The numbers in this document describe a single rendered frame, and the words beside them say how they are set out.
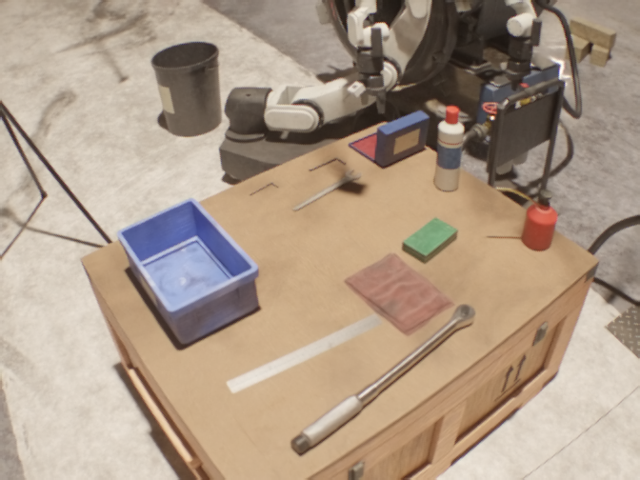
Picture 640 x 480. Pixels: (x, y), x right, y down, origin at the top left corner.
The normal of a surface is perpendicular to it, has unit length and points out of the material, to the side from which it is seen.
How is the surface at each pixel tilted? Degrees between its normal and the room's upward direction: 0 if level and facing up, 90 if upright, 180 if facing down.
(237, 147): 0
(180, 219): 90
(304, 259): 0
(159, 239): 90
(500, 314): 0
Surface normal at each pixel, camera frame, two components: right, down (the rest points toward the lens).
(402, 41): -0.22, 0.66
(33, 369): -0.05, -0.75
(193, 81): 0.36, 0.65
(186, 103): 0.05, 0.70
